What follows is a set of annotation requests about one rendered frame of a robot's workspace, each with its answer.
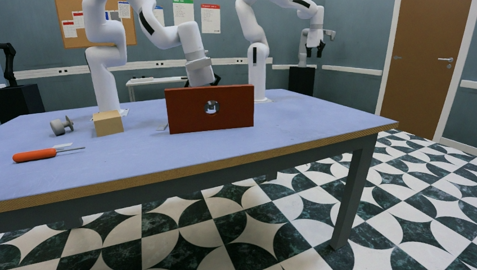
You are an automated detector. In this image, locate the tan cardboard box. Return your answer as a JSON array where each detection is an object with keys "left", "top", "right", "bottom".
[{"left": 93, "top": 110, "right": 124, "bottom": 137}]

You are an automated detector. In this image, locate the orange-handled screwdriver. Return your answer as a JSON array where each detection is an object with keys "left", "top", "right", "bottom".
[{"left": 12, "top": 147, "right": 85, "bottom": 163}]

